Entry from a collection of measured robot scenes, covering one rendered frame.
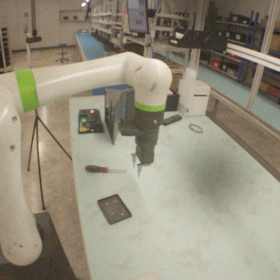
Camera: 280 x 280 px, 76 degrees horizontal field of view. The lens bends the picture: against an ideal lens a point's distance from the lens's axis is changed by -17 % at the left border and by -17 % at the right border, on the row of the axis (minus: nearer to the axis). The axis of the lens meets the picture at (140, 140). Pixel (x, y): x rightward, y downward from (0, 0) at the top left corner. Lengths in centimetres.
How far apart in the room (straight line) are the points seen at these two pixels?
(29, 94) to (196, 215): 65
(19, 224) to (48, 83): 37
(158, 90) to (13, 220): 50
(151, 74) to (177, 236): 49
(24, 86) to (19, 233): 38
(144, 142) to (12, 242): 49
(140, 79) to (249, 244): 63
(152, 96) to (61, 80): 25
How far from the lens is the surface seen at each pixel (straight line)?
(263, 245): 80
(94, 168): 87
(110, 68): 63
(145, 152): 68
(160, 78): 56
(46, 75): 57
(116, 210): 74
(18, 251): 66
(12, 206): 53
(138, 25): 229
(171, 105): 142
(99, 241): 67
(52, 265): 96
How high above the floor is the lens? 158
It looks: 32 degrees down
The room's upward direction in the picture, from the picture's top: 5 degrees clockwise
